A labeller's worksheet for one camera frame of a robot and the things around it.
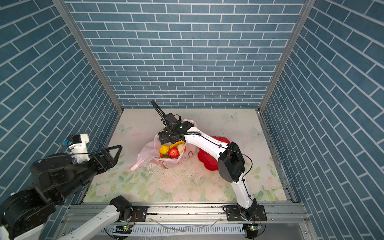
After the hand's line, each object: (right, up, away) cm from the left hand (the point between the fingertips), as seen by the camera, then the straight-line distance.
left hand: (118, 149), depth 55 cm
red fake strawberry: (+14, -8, +34) cm, 38 cm away
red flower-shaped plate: (+37, -15, +37) cm, 54 cm away
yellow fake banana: (+15, -4, +43) cm, 46 cm away
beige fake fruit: (+18, -6, +37) cm, 41 cm away
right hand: (+9, +3, +30) cm, 32 cm away
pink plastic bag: (+6, -5, +14) cm, 16 cm away
